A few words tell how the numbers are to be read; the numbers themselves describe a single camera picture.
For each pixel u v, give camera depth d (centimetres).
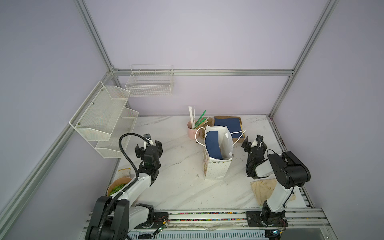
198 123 101
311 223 74
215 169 75
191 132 101
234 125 111
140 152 73
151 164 65
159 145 80
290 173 50
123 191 47
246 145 87
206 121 93
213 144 84
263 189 83
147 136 72
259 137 81
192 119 102
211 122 112
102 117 78
